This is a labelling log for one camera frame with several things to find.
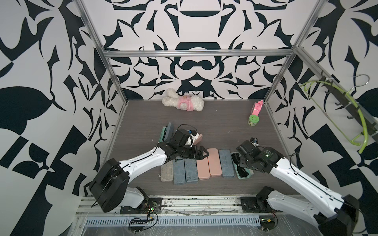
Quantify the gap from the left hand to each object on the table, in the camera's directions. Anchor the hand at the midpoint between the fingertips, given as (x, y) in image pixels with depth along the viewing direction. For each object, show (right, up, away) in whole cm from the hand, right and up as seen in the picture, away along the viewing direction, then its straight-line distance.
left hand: (202, 151), depth 80 cm
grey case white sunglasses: (-6, -11, +3) cm, 13 cm away
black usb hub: (-33, -33, -7) cm, 47 cm away
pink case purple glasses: (+8, -8, +6) cm, 12 cm away
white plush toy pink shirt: (-10, +29, +28) cm, 42 cm away
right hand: (+21, -4, -1) cm, 21 cm away
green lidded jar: (+37, +16, +23) cm, 47 cm away
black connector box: (+30, -33, -8) cm, 45 cm away
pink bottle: (+40, +24, +23) cm, 52 cm away
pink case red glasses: (-1, +4, +12) cm, 13 cm away
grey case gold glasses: (+15, -8, +5) cm, 17 cm away
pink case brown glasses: (+1, -10, +3) cm, 11 cm away
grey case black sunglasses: (+23, -13, +4) cm, 26 cm away
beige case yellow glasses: (-19, -12, +3) cm, 23 cm away
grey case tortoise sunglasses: (-13, -12, +3) cm, 18 cm away
